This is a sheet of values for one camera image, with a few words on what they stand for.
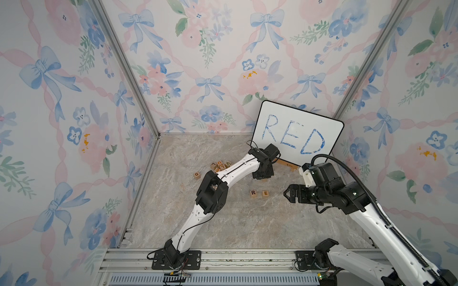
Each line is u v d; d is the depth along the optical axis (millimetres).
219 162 1030
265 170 787
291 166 987
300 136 931
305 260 733
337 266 594
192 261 741
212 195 578
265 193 903
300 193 617
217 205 596
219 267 733
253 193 903
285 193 690
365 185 469
